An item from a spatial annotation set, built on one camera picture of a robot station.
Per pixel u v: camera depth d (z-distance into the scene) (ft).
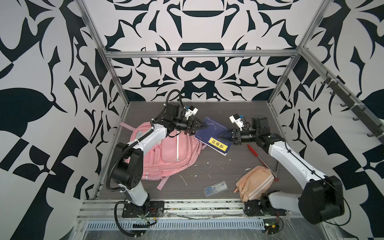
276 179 2.72
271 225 2.34
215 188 2.62
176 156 2.79
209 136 2.44
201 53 3.02
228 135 2.31
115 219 2.26
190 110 2.54
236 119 2.39
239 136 2.20
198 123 2.40
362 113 1.80
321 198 1.32
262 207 2.25
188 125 2.33
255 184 2.67
